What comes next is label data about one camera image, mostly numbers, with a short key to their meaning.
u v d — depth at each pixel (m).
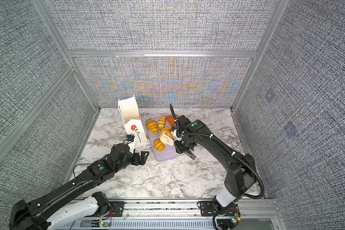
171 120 1.06
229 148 0.47
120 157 0.58
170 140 0.79
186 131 0.57
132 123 0.81
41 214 0.41
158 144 0.93
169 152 0.93
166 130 1.01
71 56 0.88
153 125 1.03
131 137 0.67
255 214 0.73
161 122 1.06
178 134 0.62
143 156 0.69
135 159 0.70
